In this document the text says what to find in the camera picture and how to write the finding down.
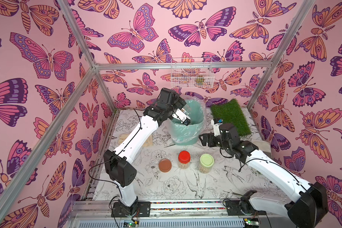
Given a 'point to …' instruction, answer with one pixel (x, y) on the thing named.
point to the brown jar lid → (165, 165)
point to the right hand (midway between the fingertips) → (206, 134)
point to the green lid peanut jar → (206, 162)
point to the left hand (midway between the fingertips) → (179, 99)
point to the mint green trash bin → (188, 135)
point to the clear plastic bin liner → (186, 99)
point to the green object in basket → (200, 80)
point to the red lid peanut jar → (184, 159)
